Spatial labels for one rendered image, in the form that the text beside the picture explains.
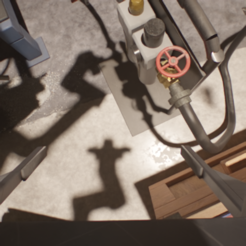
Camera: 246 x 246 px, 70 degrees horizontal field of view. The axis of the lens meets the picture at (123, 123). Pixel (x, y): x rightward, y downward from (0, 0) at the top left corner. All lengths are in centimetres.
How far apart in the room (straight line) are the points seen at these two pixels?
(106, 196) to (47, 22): 99
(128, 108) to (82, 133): 26
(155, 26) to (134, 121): 52
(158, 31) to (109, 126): 56
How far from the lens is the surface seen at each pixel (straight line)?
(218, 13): 118
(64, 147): 94
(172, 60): 41
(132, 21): 51
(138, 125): 87
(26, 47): 105
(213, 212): 45
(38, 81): 107
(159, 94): 90
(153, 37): 44
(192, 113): 44
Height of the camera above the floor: 87
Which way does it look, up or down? 81 degrees down
